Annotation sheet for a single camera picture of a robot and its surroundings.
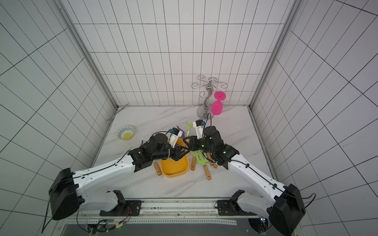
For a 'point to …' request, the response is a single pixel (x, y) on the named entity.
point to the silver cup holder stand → (204, 112)
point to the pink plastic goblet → (216, 107)
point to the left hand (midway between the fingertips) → (185, 152)
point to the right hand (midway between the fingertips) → (179, 142)
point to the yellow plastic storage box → (172, 168)
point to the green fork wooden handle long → (201, 159)
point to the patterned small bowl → (125, 132)
